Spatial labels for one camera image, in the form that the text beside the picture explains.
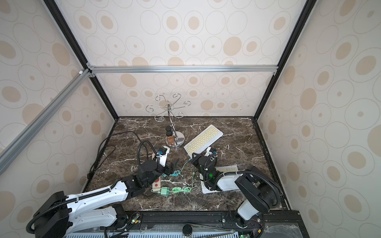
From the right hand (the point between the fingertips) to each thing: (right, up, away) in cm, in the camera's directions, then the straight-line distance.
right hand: (196, 153), depth 88 cm
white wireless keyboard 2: (+11, -7, -30) cm, 33 cm away
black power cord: (-62, -1, +11) cm, 63 cm away
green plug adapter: (-17, -20, -7) cm, 27 cm away
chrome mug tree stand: (-12, +9, +16) cm, 21 cm away
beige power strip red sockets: (-22, -17, -5) cm, 29 cm away
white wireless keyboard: (+6, +8, +3) cm, 10 cm away
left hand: (-10, 0, -12) cm, 15 cm away
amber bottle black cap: (-18, +11, +8) cm, 22 cm away
